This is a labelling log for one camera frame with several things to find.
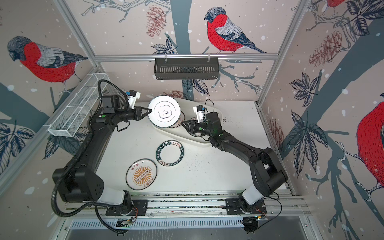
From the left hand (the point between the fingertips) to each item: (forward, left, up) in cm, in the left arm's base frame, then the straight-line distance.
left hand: (149, 110), depth 76 cm
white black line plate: (+2, -8, -3) cm, 9 cm away
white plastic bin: (+6, -13, -31) cm, 34 cm away
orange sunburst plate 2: (-22, +8, -32) cm, 39 cm away
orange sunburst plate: (-1, -16, -7) cm, 17 cm away
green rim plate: (+4, -25, -29) cm, 39 cm away
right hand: (-4, -17, -8) cm, 19 cm away
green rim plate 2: (-9, -7, -31) cm, 33 cm away
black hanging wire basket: (+44, -15, -3) cm, 47 cm away
